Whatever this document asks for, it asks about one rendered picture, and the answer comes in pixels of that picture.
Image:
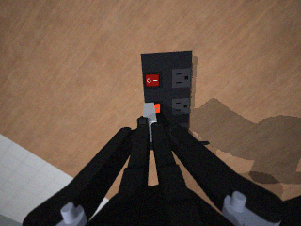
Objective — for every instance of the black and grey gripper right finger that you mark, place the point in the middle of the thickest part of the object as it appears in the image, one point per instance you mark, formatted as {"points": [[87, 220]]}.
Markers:
{"points": [[240, 201]]}

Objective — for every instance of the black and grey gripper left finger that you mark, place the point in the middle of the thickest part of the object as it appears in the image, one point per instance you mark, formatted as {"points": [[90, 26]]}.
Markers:
{"points": [[76, 203]]}

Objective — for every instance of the black power strip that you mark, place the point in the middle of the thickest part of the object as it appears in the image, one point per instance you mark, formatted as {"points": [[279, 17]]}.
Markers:
{"points": [[167, 83]]}

